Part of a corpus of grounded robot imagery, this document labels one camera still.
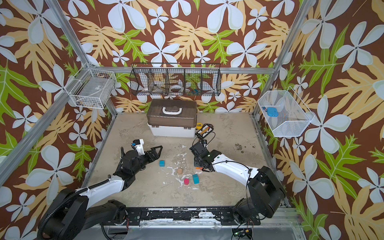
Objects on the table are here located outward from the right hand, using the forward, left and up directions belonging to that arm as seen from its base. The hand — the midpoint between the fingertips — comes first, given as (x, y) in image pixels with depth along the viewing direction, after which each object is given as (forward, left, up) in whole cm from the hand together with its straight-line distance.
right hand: (198, 160), depth 87 cm
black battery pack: (+26, -6, -5) cm, 27 cm away
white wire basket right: (+13, -51, +23) cm, 57 cm away
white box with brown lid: (+21, +15, +15) cm, 30 cm away
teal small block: (+1, +22, -5) cm, 23 cm away
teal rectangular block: (-9, +1, -6) cm, 11 cm away
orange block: (-3, -1, -6) cm, 6 cm away
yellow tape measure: (+29, -2, -3) cm, 29 cm away
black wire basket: (+47, +14, +25) cm, 55 cm away
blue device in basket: (+20, -43, +19) cm, 52 cm away
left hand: (+5, +24, +8) cm, 25 cm away
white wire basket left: (+33, +62, +28) cm, 76 cm away
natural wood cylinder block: (-4, +11, -5) cm, 13 cm away
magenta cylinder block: (-10, +7, -7) cm, 14 cm away
